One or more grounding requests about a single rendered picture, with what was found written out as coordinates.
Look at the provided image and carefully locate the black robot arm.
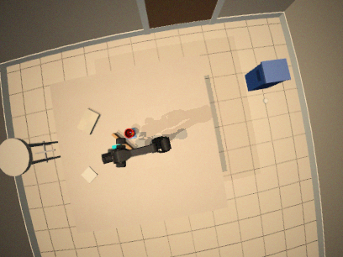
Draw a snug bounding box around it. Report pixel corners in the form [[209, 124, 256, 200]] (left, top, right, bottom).
[[101, 136, 172, 165]]

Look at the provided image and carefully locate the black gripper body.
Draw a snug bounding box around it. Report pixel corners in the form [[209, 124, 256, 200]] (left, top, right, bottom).
[[115, 138, 126, 168]]

